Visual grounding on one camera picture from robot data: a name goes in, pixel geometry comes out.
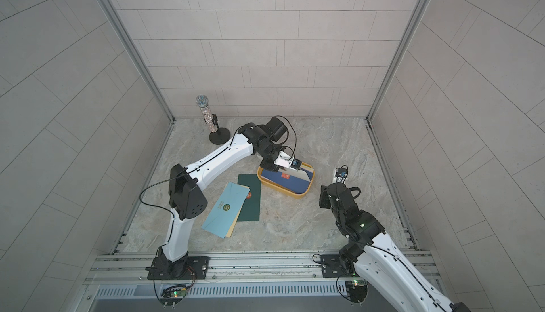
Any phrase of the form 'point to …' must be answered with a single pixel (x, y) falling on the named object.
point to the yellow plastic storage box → (282, 190)
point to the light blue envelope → (226, 210)
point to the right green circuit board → (357, 291)
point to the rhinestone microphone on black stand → (218, 135)
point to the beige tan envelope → (230, 232)
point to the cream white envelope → (299, 174)
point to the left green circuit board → (172, 295)
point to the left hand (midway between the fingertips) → (285, 160)
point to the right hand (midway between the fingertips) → (324, 187)
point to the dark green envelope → (251, 207)
